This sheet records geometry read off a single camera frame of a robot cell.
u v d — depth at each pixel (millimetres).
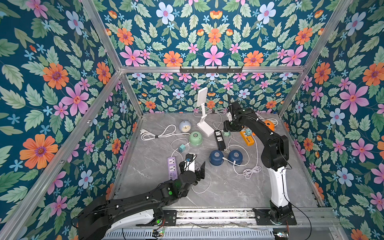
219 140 1014
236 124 816
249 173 880
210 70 929
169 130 1080
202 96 888
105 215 420
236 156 841
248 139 1012
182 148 958
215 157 841
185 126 1035
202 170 690
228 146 983
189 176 591
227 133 1045
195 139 932
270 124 1012
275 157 572
